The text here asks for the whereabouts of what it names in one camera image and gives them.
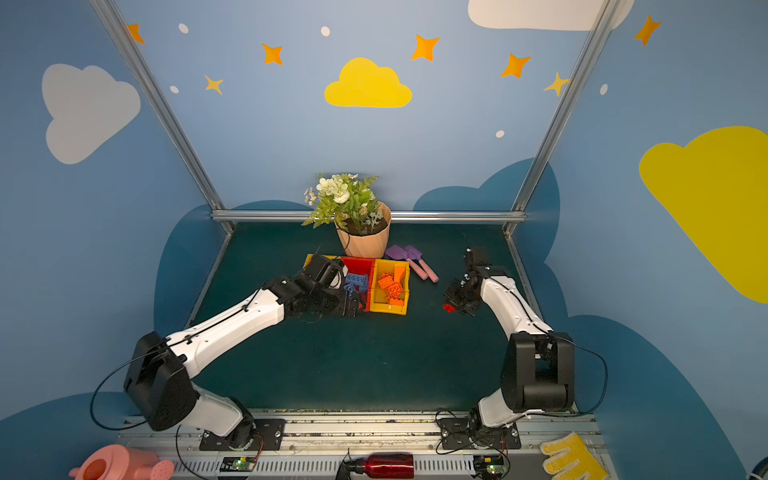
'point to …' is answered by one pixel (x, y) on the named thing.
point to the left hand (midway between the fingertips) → (356, 305)
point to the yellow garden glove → (588, 462)
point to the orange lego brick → (393, 301)
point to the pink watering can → (116, 462)
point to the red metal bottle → (384, 465)
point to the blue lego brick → (354, 279)
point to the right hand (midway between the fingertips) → (451, 299)
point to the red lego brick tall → (449, 308)
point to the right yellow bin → (379, 303)
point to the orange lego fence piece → (393, 289)
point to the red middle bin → (359, 265)
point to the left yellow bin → (308, 260)
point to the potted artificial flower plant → (348, 203)
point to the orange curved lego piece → (399, 273)
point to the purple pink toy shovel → (398, 253)
